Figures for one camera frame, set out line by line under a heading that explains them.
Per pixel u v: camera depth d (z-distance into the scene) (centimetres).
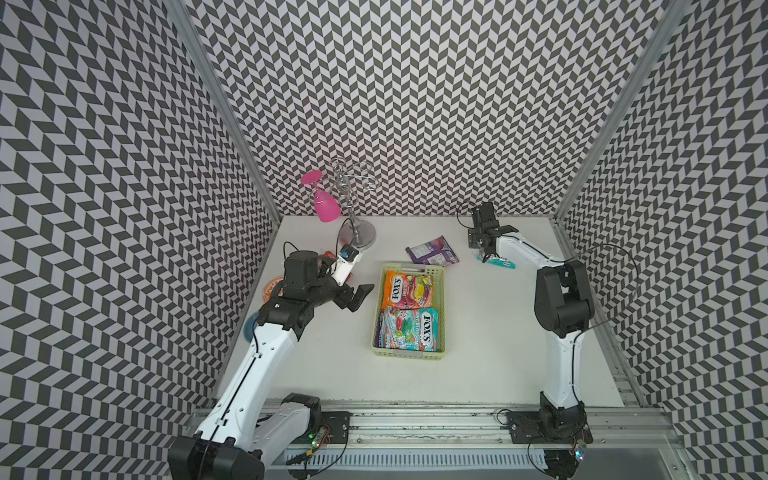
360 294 67
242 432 39
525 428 73
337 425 73
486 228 76
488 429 75
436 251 105
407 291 92
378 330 84
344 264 64
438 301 94
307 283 57
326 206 103
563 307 55
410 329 82
